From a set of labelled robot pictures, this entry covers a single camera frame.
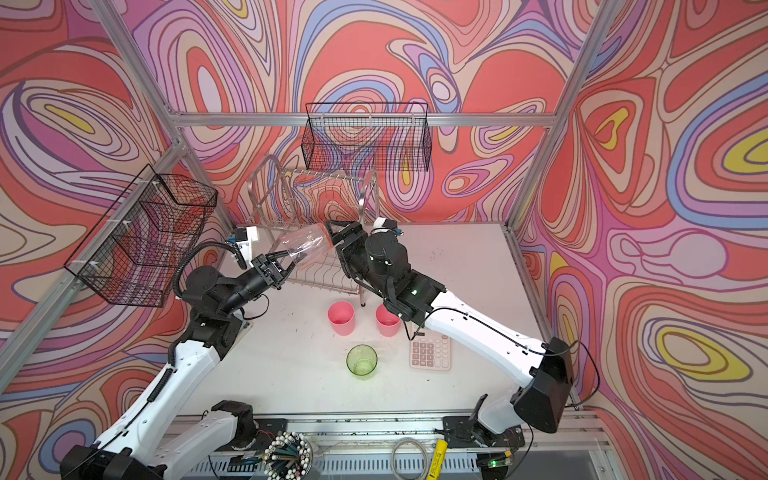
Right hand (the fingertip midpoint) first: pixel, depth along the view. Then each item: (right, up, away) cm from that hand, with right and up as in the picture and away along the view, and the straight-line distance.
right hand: (327, 240), depth 64 cm
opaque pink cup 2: (+14, -25, +27) cm, 39 cm away
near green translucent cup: (+6, -34, +20) cm, 40 cm away
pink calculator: (+26, -32, +22) cm, 46 cm away
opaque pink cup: (-1, -22, +27) cm, 35 cm away
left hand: (-4, -3, -1) cm, 6 cm away
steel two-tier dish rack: (-22, +14, +55) cm, 61 cm away
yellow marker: (+25, -51, +5) cm, 58 cm away
